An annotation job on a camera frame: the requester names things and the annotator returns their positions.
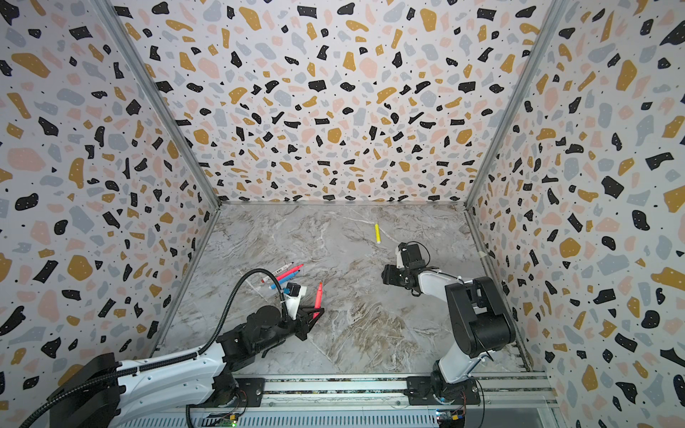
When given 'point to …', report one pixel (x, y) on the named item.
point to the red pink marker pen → (289, 271)
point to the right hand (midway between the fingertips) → (385, 269)
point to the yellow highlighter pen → (377, 233)
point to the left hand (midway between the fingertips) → (323, 308)
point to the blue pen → (285, 290)
